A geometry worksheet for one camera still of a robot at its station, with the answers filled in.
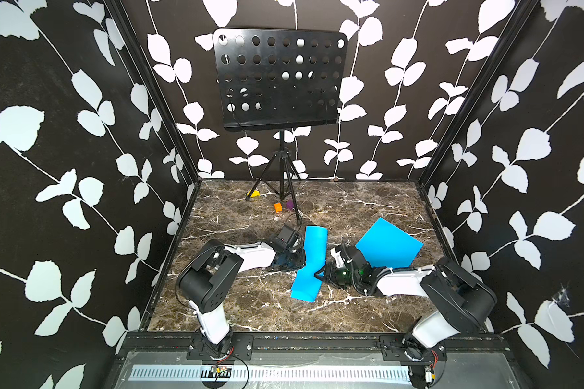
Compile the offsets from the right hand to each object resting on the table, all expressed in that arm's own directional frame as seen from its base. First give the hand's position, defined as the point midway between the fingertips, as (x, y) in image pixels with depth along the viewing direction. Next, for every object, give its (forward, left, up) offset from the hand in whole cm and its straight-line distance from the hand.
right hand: (314, 275), depth 86 cm
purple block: (+32, +10, +3) cm, 33 cm away
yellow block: (+40, +27, -1) cm, 49 cm away
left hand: (+7, +2, -2) cm, 8 cm away
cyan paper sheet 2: (+15, -31, -5) cm, 35 cm away
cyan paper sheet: (-2, +2, -4) cm, 5 cm away
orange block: (+32, +16, -1) cm, 36 cm away
